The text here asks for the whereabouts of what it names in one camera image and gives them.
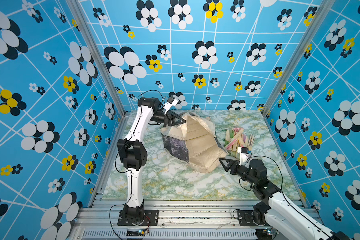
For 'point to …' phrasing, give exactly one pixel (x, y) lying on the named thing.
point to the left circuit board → (135, 232)
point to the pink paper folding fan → (238, 132)
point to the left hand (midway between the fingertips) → (185, 121)
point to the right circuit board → (263, 234)
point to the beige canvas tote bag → (193, 141)
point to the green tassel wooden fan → (233, 139)
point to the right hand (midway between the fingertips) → (225, 159)
